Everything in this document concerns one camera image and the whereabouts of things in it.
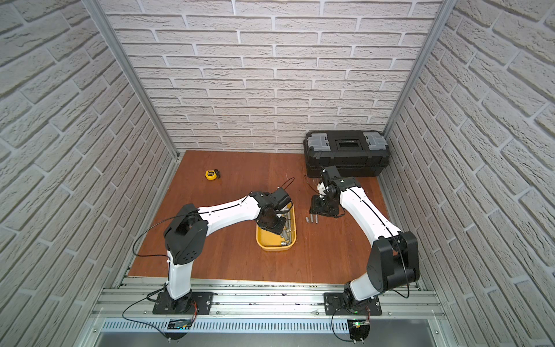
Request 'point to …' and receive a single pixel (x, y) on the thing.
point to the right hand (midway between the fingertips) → (318, 211)
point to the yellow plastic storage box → (269, 241)
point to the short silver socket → (307, 219)
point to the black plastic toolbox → (354, 153)
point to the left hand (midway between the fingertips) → (282, 228)
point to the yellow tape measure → (212, 175)
